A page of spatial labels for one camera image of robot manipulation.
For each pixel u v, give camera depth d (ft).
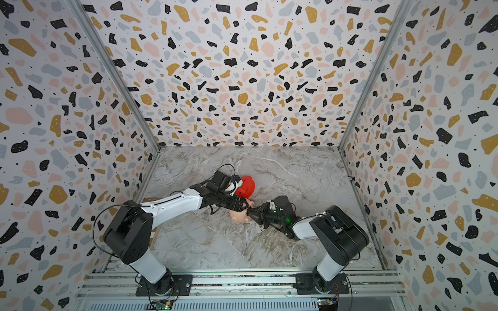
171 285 2.24
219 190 2.37
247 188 3.00
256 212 2.64
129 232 1.48
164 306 2.31
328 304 2.34
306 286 2.41
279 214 2.41
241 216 2.80
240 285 2.49
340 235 1.55
